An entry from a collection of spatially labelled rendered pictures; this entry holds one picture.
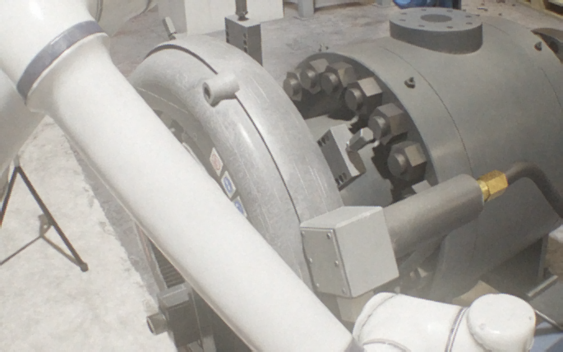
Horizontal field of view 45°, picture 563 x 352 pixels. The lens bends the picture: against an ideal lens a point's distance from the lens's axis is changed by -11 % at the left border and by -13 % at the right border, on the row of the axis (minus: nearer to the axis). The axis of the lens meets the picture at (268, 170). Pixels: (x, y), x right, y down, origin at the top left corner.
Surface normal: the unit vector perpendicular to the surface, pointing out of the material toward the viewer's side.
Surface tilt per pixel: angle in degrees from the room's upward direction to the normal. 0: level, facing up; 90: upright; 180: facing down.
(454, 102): 40
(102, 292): 0
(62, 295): 0
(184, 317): 88
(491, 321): 7
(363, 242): 68
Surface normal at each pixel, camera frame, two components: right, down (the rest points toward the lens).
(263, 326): -0.21, 0.15
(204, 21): 0.42, 0.36
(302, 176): 0.33, -0.31
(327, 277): -0.85, 0.29
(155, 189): -0.04, 0.00
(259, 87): 0.15, -0.63
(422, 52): 0.03, -0.80
